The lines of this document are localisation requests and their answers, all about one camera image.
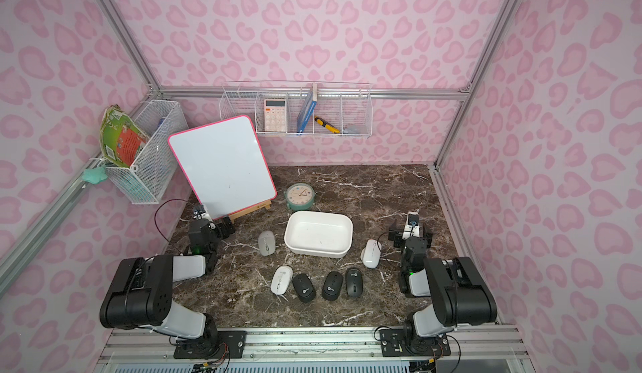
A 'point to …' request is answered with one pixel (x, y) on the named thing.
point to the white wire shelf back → (300, 108)
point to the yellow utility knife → (320, 121)
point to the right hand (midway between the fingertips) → (410, 219)
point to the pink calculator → (275, 115)
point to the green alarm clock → (299, 196)
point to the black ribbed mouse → (354, 283)
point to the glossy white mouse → (370, 253)
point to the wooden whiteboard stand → (262, 206)
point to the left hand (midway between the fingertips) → (213, 216)
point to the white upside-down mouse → (281, 279)
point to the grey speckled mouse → (267, 243)
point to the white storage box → (318, 234)
